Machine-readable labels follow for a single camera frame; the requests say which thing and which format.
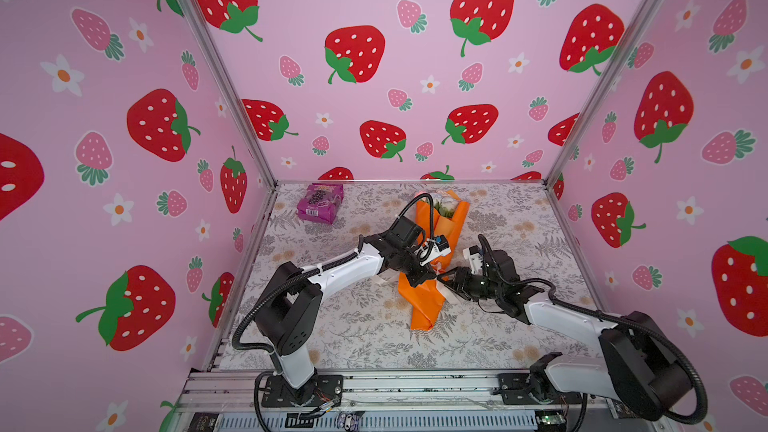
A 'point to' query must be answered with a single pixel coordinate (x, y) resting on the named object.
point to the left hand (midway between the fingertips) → (435, 274)
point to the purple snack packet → (320, 202)
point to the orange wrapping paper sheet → (425, 299)
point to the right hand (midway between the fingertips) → (439, 280)
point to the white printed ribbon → (448, 294)
